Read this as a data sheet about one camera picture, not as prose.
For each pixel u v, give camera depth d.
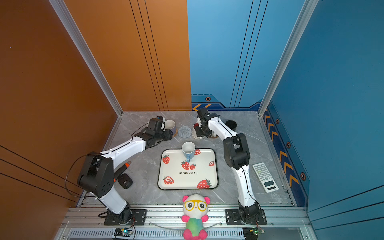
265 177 0.85
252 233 0.70
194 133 1.00
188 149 0.94
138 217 0.74
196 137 1.00
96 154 0.49
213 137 1.05
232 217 0.73
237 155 0.59
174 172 0.89
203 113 0.81
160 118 0.83
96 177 0.46
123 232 0.71
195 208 0.70
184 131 1.08
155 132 0.71
